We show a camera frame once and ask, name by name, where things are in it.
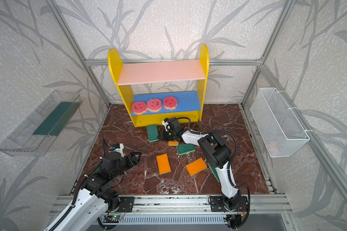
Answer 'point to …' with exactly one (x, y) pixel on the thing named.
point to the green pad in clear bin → (55, 122)
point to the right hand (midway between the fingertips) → (157, 133)
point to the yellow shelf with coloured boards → (189, 103)
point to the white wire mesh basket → (281, 132)
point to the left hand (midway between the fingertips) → (140, 151)
